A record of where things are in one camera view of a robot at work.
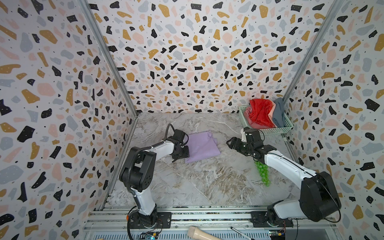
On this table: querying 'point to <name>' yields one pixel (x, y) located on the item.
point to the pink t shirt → (252, 125)
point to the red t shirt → (259, 110)
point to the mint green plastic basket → (288, 123)
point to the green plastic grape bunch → (264, 170)
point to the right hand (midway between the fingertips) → (228, 141)
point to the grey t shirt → (278, 115)
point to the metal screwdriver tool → (243, 234)
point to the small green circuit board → (148, 235)
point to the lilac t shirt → (202, 145)
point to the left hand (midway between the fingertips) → (186, 152)
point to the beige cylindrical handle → (197, 234)
